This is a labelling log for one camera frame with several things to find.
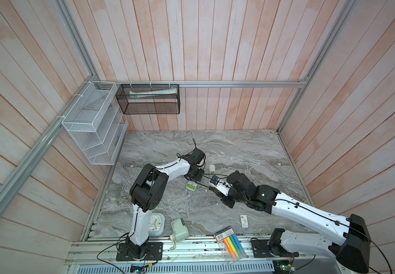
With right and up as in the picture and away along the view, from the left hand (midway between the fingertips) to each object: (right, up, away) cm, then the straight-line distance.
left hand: (196, 178), depth 97 cm
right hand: (+10, -2, -19) cm, 21 cm away
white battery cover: (+9, +5, +4) cm, 12 cm away
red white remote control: (-3, -3, -4) cm, 6 cm away
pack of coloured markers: (+14, -26, -22) cm, 37 cm away
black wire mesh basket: (-30, +48, +7) cm, 57 cm away
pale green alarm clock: (-19, -19, -18) cm, 33 cm away
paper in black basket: (-28, +47, -7) cm, 55 cm away
